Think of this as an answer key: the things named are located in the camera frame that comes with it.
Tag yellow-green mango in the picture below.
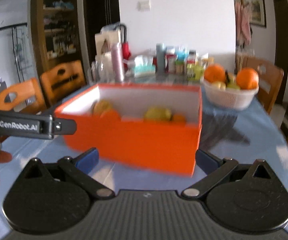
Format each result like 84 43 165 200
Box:
143 107 172 121

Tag blue tablecloth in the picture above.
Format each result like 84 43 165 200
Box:
0 82 288 238

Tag orange cardboard box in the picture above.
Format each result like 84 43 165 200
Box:
55 83 202 177

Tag white fruit basket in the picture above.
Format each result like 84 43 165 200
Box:
201 80 259 111

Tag wooden chair far left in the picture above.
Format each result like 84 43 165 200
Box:
40 60 87 106

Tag yellow apple in basket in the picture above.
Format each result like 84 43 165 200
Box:
212 81 226 90

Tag green pear in basket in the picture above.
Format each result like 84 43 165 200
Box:
226 82 241 90

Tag orange in basket right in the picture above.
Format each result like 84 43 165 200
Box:
236 68 259 90

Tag orange in basket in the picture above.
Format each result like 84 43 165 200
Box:
236 68 259 90
204 64 226 83

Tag orange in basket left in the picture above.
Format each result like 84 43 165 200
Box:
204 64 226 83

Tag green panda mug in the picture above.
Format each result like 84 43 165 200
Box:
186 63 205 81

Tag glass jar mug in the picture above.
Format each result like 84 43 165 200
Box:
91 61 110 83

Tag wooden chair far right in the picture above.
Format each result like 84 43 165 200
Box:
243 56 284 114

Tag wooden shelf cabinet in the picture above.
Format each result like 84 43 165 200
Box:
31 0 82 76

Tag red labelled jar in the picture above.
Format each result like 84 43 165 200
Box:
165 54 177 74

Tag pink thermos bottle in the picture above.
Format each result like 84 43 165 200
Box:
111 43 125 82

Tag tissue box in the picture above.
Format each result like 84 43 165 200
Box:
133 55 156 77

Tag red folded umbrella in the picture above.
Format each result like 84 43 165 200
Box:
119 23 132 67

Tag grey tall bottle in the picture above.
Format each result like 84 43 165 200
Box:
156 43 165 74

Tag paper shopping bag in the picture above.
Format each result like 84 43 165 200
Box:
95 30 121 55

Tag pink hanging clothes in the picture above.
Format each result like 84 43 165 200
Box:
234 1 251 46

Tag landscape framed picture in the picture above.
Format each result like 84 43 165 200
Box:
234 0 266 28

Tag light switch plate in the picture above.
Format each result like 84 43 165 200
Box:
137 0 151 12

